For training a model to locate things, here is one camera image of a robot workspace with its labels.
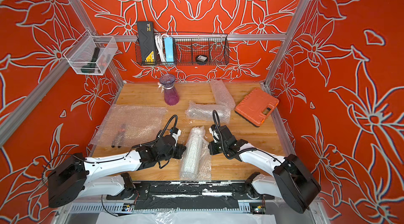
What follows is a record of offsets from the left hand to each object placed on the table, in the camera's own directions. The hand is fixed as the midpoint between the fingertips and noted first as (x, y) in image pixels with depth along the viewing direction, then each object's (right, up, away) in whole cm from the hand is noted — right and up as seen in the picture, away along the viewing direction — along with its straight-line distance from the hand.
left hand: (188, 148), depth 81 cm
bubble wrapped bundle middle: (+9, +18, +11) cm, 23 cm away
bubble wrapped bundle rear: (+20, +28, +17) cm, 39 cm away
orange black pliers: (-41, +2, +7) cm, 41 cm away
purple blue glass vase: (-14, +34, +12) cm, 39 cm away
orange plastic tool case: (+43, +21, +17) cm, 50 cm away
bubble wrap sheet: (-38, +10, +14) cm, 41 cm away
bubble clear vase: (+5, -5, -4) cm, 8 cm away
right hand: (+10, 0, +3) cm, 10 cm away
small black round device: (+7, +52, +15) cm, 54 cm away
